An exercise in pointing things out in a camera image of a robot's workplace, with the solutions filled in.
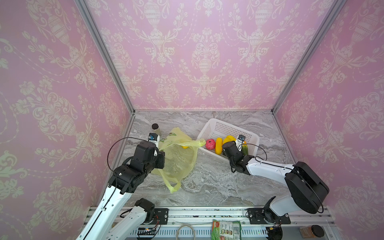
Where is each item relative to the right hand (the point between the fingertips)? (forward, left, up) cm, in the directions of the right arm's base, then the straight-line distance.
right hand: (229, 146), depth 91 cm
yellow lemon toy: (+4, +28, -5) cm, 28 cm away
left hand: (-12, +37, +16) cm, 42 cm away
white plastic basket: (+18, +7, -5) cm, 19 cm away
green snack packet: (-41, +8, -6) cm, 42 cm away
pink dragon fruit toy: (+3, +11, -2) cm, 12 cm away
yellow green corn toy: (0, -10, -4) cm, 11 cm away
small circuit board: (-40, +47, -11) cm, 62 cm away
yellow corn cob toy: (+8, -2, -4) cm, 9 cm away
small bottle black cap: (+17, +47, +2) cm, 50 cm away
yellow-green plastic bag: (+4, +31, -8) cm, 32 cm away
